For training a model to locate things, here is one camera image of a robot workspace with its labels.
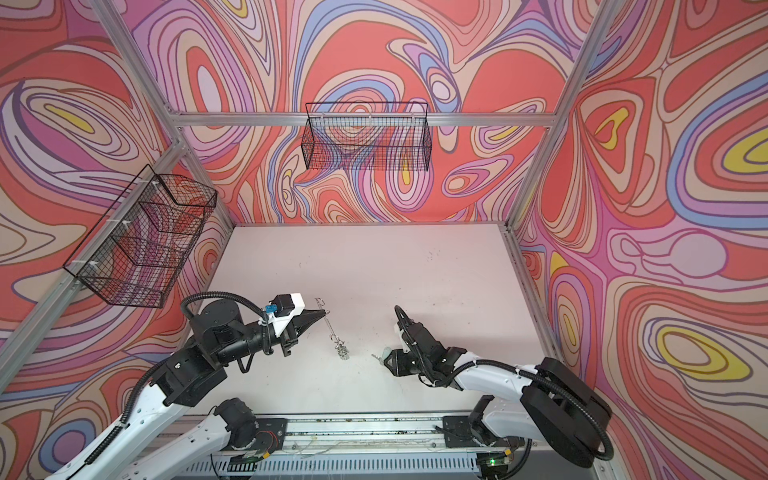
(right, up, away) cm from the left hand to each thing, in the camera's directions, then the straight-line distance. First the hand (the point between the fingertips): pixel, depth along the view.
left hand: (324, 312), depth 62 cm
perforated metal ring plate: (0, 0, 0) cm, 0 cm away
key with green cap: (+13, -17, +25) cm, 33 cm away
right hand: (+15, -21, +22) cm, 34 cm away
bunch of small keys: (+3, -9, +6) cm, 12 cm away
